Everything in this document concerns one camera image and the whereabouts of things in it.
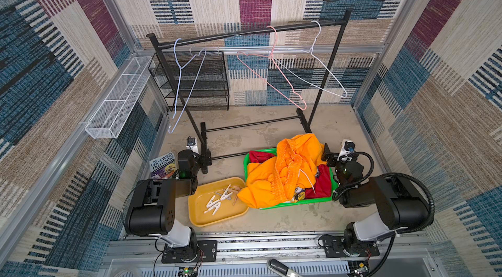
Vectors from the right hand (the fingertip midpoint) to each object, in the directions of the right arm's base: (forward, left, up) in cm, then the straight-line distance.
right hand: (338, 147), depth 90 cm
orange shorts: (-17, +30, +3) cm, 35 cm away
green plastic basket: (-17, +6, -1) cm, 18 cm away
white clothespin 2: (-21, +56, -9) cm, 61 cm away
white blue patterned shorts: (-21, +20, -1) cm, 30 cm away
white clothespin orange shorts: (-19, +50, -8) cm, 54 cm away
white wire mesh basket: (-3, +90, +24) cm, 93 cm away
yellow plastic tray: (-18, +61, -7) cm, 64 cm away
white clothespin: (-22, +55, -8) cm, 60 cm away
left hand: (+2, +64, -3) cm, 65 cm away
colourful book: (-5, +81, -7) cm, 82 cm away
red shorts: (-18, +11, -2) cm, 21 cm away
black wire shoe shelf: (+40, +67, +11) cm, 78 cm away
